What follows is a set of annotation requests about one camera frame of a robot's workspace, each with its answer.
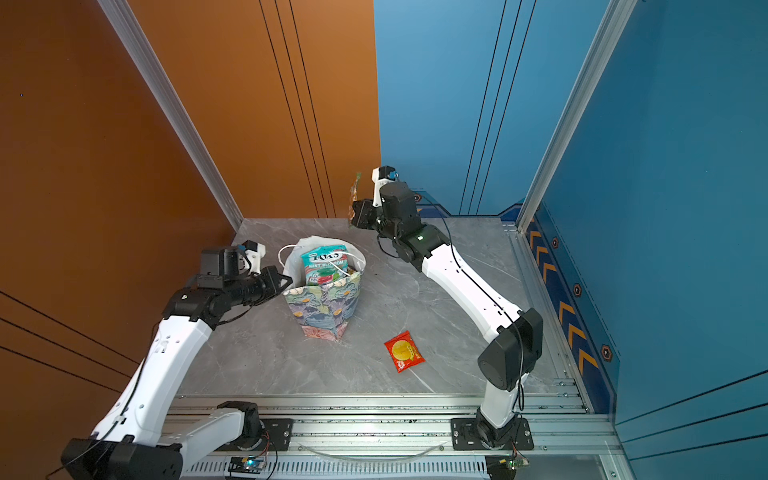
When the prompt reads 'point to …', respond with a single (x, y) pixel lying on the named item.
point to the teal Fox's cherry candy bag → (326, 265)
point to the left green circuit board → (247, 464)
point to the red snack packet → (404, 352)
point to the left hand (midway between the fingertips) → (293, 276)
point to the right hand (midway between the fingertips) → (349, 204)
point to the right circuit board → (504, 467)
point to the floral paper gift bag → (323, 311)
